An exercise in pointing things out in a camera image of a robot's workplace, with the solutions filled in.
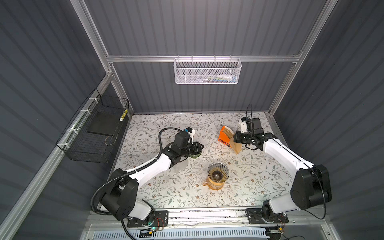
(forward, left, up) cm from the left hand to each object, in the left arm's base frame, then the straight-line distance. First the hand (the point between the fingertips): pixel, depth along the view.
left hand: (203, 146), depth 83 cm
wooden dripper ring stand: (-19, -4, -6) cm, 20 cm away
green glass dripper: (+2, +5, -15) cm, 16 cm away
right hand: (+6, -20, 0) cm, 21 cm away
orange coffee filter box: (+10, -15, -8) cm, 20 cm away
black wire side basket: (+1, +55, +12) cm, 56 cm away
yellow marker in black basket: (+14, +44, +12) cm, 47 cm away
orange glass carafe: (-16, 0, -13) cm, 21 cm away
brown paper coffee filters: (+14, -18, -6) cm, 23 cm away
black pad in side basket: (+8, +50, +14) cm, 52 cm away
